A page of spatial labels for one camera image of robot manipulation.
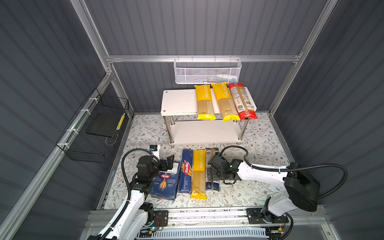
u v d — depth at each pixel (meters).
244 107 0.72
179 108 0.75
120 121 0.79
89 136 0.72
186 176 0.84
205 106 0.72
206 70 1.24
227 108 0.72
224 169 0.65
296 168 0.47
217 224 0.73
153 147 0.71
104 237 0.41
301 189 0.44
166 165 0.74
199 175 0.85
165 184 0.79
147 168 0.63
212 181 0.83
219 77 0.91
